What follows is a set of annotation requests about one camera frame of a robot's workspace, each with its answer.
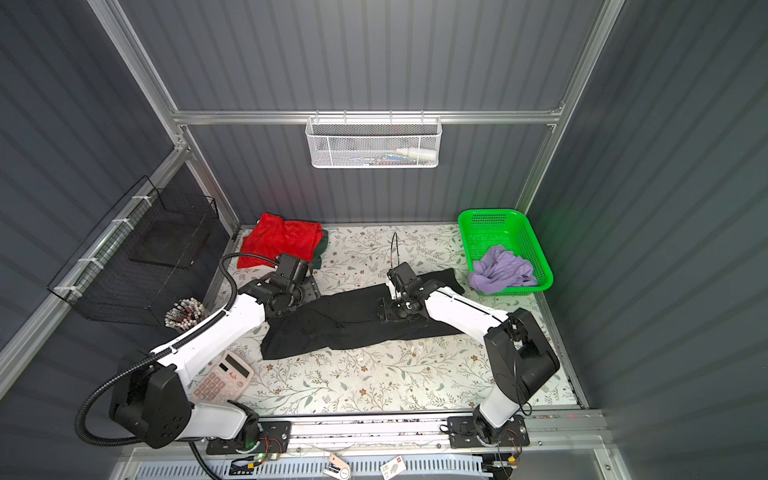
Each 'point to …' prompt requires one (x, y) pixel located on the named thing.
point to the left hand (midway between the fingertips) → (309, 290)
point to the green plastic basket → (483, 229)
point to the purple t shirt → (499, 269)
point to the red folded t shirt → (273, 236)
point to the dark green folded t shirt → (319, 250)
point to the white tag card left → (337, 467)
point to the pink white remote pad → (226, 381)
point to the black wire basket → (152, 251)
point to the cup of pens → (185, 314)
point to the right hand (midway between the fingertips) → (388, 314)
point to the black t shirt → (349, 318)
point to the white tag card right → (392, 468)
